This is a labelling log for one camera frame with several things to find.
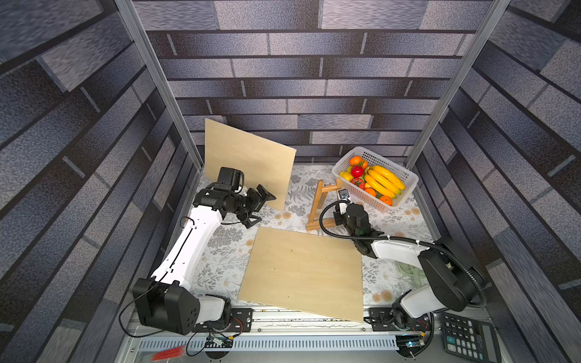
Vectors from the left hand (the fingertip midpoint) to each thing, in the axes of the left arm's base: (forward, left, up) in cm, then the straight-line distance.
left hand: (271, 204), depth 75 cm
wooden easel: (+8, -18, -2) cm, 19 cm away
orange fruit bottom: (+17, -48, -18) cm, 54 cm away
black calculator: (-35, -64, -22) cm, 76 cm away
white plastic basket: (+27, -62, -16) cm, 70 cm away
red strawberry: (+25, -38, -17) cm, 48 cm away
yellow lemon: (+29, -33, -17) cm, 47 cm away
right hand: (+10, -27, -11) cm, 31 cm away
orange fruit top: (+37, -39, -15) cm, 56 cm away
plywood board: (+22, +6, -2) cm, 23 cm away
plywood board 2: (-15, -15, -23) cm, 32 cm away
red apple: (+30, -38, -14) cm, 50 cm away
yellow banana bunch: (+24, -49, -15) cm, 56 cm away
